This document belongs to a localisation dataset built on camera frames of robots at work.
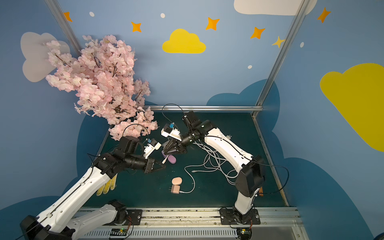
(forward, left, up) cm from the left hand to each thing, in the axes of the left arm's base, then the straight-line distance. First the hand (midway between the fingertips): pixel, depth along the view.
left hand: (165, 165), depth 69 cm
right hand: (+6, -1, +4) cm, 7 cm away
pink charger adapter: (-5, -3, -21) cm, 21 cm away
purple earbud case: (+15, +1, -24) cm, 28 cm away
